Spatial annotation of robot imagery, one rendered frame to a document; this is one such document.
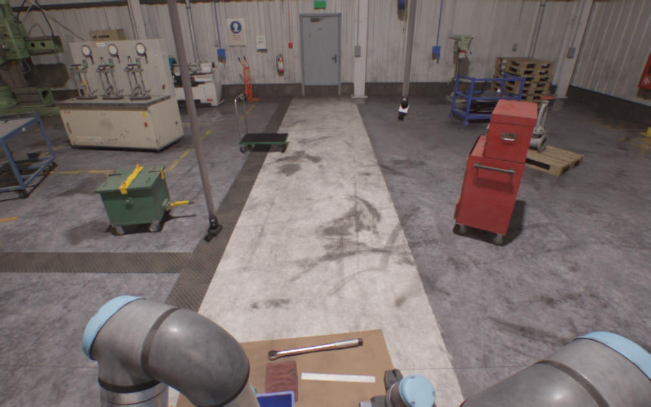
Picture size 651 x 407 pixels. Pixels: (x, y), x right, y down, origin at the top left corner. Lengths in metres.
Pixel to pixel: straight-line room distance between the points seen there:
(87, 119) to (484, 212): 6.24
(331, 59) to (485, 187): 7.69
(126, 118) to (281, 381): 5.43
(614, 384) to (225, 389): 0.53
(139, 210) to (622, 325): 4.20
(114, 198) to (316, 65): 7.66
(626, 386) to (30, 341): 3.15
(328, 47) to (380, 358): 9.25
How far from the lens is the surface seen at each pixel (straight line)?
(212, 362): 0.59
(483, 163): 3.22
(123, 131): 6.57
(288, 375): 1.70
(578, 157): 6.19
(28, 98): 11.72
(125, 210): 3.82
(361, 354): 1.78
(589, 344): 0.58
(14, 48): 11.49
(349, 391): 1.67
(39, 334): 3.21
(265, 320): 2.59
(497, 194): 3.31
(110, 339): 0.65
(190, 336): 0.59
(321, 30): 10.25
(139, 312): 0.64
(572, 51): 12.04
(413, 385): 1.03
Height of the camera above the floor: 1.89
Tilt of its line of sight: 28 degrees down
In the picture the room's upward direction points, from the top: 1 degrees counter-clockwise
